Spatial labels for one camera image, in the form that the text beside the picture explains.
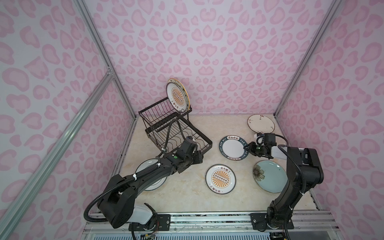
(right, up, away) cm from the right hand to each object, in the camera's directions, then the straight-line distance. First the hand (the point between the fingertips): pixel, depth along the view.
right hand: (246, 146), depth 98 cm
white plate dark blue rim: (-9, -1, +4) cm, 10 cm away
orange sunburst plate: (-19, -18, -11) cm, 28 cm away
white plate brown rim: (+16, +15, +16) cm, 28 cm away
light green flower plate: (+10, -16, -11) cm, 22 cm away
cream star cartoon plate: (-44, +32, -7) cm, 55 cm away
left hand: (-30, -3, -15) cm, 33 cm away
